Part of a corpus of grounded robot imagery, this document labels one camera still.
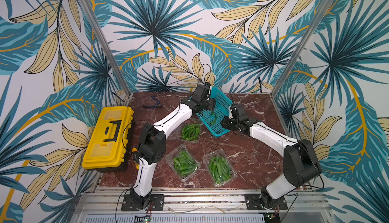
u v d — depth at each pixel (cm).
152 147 51
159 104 110
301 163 45
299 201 76
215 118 107
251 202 73
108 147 74
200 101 69
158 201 74
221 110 110
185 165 81
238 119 70
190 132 95
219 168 82
